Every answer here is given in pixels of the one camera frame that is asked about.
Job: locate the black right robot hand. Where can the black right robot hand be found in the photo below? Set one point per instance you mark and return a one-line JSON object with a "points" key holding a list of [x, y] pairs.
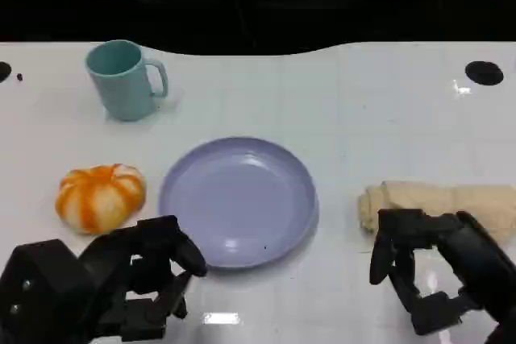
{"points": [[471, 247]]}

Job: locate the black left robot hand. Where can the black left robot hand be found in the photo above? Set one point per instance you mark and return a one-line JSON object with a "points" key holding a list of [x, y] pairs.
{"points": [[149, 247]]}

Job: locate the beige towel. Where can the beige towel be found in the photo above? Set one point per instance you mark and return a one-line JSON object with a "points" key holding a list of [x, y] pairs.
{"points": [[435, 199]]}

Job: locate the orange and white bread roll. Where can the orange and white bread roll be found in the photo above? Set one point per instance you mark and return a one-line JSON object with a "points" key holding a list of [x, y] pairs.
{"points": [[101, 199]]}

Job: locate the lilac plate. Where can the lilac plate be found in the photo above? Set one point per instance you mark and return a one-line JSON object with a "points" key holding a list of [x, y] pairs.
{"points": [[238, 203]]}

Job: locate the pale green mug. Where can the pale green mug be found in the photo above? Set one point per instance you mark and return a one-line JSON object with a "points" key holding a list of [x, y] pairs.
{"points": [[123, 86]]}

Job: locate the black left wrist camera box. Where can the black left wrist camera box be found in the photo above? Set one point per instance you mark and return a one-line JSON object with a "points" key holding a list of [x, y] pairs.
{"points": [[44, 287]]}

